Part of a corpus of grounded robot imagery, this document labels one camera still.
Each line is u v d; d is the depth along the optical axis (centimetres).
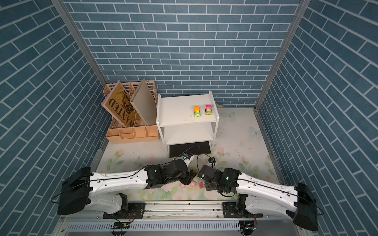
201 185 81
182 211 75
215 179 56
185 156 68
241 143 101
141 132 103
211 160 71
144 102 99
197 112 68
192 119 69
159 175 58
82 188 42
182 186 81
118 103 93
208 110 69
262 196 47
